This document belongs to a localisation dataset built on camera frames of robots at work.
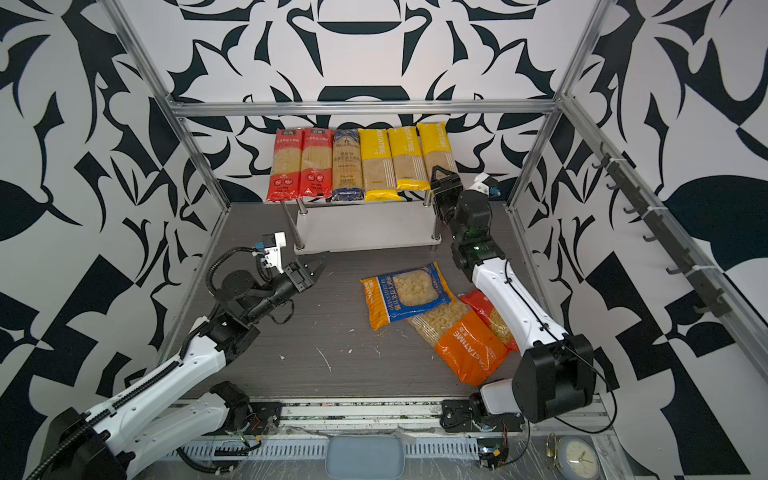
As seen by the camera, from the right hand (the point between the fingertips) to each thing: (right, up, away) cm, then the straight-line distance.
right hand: (434, 169), depth 72 cm
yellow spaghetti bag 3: (+2, +8, +13) cm, 15 cm away
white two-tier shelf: (-20, -14, +30) cm, 39 cm away
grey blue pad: (-16, -66, -3) cm, 68 cm away
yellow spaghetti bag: (-13, 0, +5) cm, 14 cm away
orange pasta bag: (+10, -45, +11) cm, 47 cm away
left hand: (-24, -19, -6) cm, 31 cm away
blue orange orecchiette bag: (-9, -33, +19) cm, 39 cm away
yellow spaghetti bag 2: (-5, +5, +10) cm, 12 cm away
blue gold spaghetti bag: (-21, +1, +6) cm, 22 cm away
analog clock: (+31, -64, -5) cm, 71 cm away
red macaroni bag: (+18, -38, +17) cm, 45 cm away
